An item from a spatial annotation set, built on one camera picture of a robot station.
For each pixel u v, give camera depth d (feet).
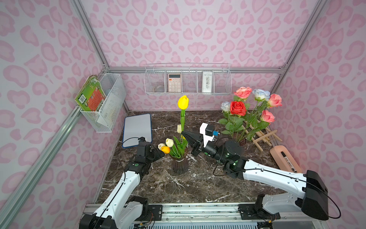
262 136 3.30
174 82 3.05
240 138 2.56
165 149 2.09
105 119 2.67
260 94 2.26
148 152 2.10
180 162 2.52
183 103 1.50
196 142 1.77
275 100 2.22
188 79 3.24
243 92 2.18
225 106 2.40
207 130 1.58
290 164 2.96
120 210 1.50
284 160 3.04
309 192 1.31
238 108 2.17
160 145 2.14
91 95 2.36
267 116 2.26
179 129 2.40
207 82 3.04
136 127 3.63
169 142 2.10
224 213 2.45
